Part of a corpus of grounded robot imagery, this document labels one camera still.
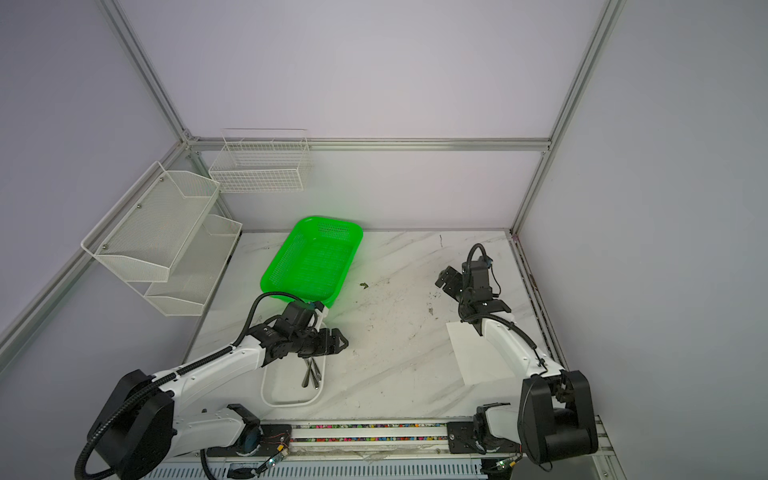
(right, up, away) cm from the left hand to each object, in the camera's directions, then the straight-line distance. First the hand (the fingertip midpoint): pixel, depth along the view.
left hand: (336, 347), depth 83 cm
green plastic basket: (-13, +25, +27) cm, 39 cm away
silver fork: (-9, -9, -1) cm, 13 cm away
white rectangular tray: (-12, -9, -1) cm, 15 cm away
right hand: (+32, +19, +4) cm, 38 cm away
